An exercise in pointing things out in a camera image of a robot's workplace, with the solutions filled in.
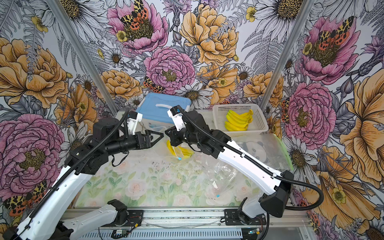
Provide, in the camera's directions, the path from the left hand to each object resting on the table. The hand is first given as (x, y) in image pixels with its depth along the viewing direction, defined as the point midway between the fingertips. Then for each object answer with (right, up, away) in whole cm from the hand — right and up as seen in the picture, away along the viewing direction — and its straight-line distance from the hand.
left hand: (156, 141), depth 63 cm
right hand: (+4, +2, +3) cm, 5 cm away
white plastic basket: (+60, +7, +46) cm, 76 cm away
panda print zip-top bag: (+64, -8, +39) cm, 76 cm away
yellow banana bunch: (+50, +11, +45) cm, 68 cm away
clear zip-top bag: (+29, -23, +17) cm, 40 cm away
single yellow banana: (+40, +5, +40) cm, 57 cm away
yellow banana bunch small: (+43, +9, +43) cm, 61 cm away
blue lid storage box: (-12, +19, +38) cm, 44 cm away
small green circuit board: (-19, -43, +8) cm, 47 cm away
